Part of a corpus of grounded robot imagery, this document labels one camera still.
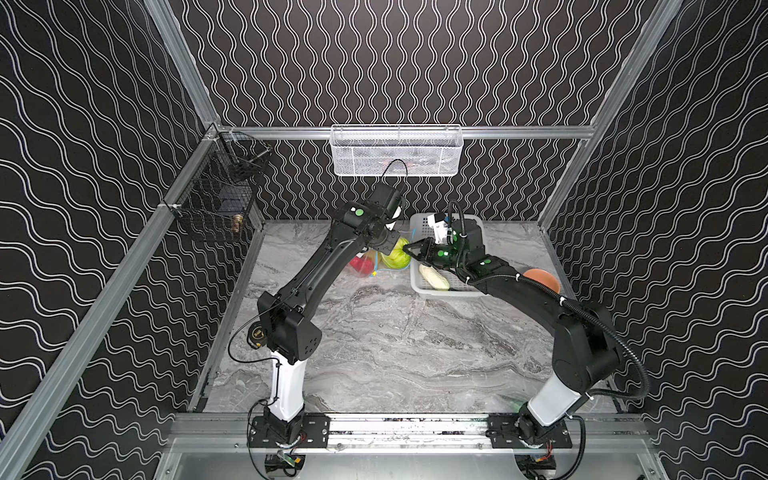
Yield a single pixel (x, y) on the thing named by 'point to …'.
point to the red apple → (363, 265)
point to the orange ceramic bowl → (542, 276)
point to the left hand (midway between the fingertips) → (391, 238)
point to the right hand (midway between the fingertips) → (404, 249)
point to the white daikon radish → (434, 277)
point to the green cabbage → (397, 258)
